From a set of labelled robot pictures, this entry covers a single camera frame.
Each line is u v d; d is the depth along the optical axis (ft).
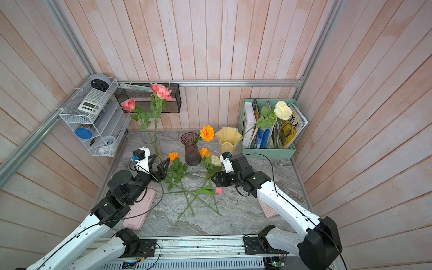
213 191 2.95
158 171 1.97
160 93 2.45
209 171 3.18
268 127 2.48
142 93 2.83
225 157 2.34
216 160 3.24
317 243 1.28
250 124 2.96
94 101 2.56
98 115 2.48
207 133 2.44
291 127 3.24
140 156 1.78
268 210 2.73
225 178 2.26
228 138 3.12
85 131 2.50
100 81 2.62
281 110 2.21
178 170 3.21
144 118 2.88
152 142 3.01
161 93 2.45
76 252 1.45
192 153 3.06
